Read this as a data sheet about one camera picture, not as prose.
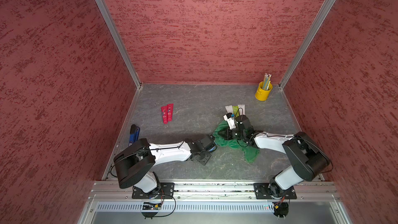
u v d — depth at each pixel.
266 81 1.05
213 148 0.69
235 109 1.07
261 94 1.06
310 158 0.46
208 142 0.67
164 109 1.04
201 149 0.66
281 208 0.70
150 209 0.72
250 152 0.85
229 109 1.06
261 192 0.74
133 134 0.90
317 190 0.76
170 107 1.06
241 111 1.05
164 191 0.74
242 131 0.73
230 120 0.83
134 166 0.43
